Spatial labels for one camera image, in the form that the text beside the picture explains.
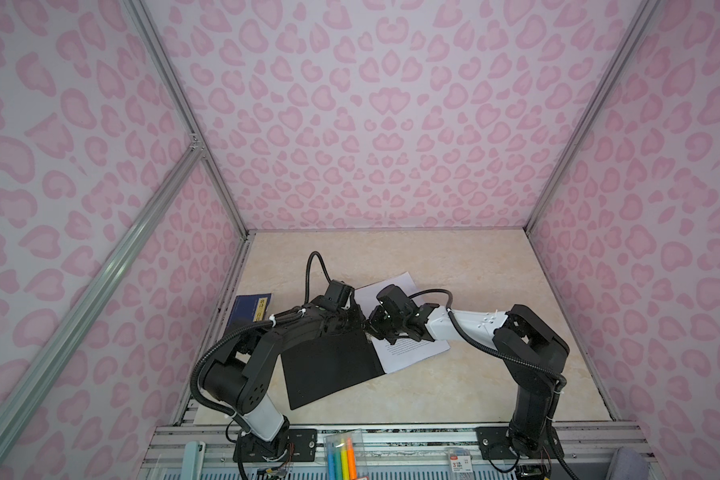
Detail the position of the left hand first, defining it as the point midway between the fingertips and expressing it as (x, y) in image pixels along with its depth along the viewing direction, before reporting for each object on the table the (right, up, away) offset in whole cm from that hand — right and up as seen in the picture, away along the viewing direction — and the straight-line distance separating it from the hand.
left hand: (366, 315), depth 92 cm
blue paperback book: (-39, +1, +6) cm, 39 cm away
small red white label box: (+22, -30, -23) cm, 43 cm away
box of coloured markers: (-5, -29, -22) cm, 36 cm away
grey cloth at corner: (+59, -29, -24) cm, 70 cm away
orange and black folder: (-13, -13, -6) cm, 20 cm away
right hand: (-1, -2, -5) cm, 6 cm away
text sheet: (+12, -10, -4) cm, 16 cm away
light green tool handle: (-39, -28, -23) cm, 54 cm away
